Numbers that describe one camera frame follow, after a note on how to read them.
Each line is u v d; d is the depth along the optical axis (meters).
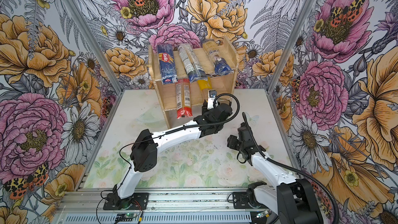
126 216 0.71
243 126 0.81
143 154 0.52
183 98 0.84
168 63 0.67
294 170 0.46
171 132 0.55
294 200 0.42
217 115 0.64
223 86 0.95
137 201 0.73
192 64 0.69
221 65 0.68
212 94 0.70
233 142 0.79
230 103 0.69
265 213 0.71
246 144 0.67
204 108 0.75
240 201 0.74
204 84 0.90
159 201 0.76
